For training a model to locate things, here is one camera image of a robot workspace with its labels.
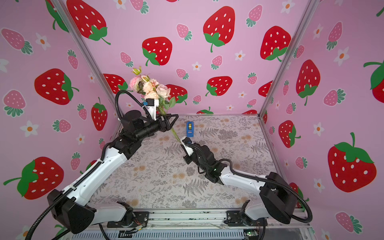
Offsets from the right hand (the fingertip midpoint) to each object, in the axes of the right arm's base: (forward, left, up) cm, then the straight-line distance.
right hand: (181, 146), depth 76 cm
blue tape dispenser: (+28, 0, -19) cm, 33 cm away
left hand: (+6, +2, +16) cm, 17 cm away
